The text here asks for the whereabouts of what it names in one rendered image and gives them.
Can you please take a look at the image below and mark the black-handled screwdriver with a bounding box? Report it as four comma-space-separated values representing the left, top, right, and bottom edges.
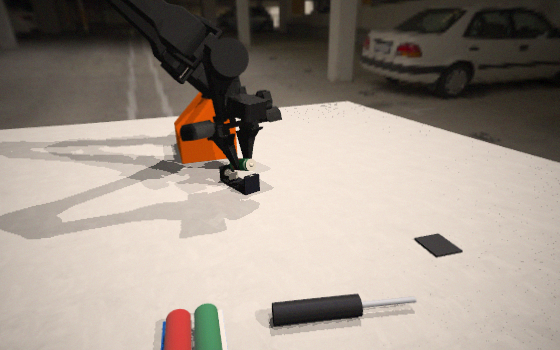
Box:
272, 293, 417, 326

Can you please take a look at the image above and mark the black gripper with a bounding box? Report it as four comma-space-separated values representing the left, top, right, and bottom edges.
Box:
179, 81, 282, 170

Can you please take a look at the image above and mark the black battery holder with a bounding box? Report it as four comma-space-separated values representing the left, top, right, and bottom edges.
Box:
219, 164, 260, 195

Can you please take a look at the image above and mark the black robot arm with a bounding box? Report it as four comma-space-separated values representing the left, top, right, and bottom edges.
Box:
105, 0, 273, 123

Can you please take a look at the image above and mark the green and red battery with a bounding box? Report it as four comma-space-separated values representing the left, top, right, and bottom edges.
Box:
229, 158, 256, 171

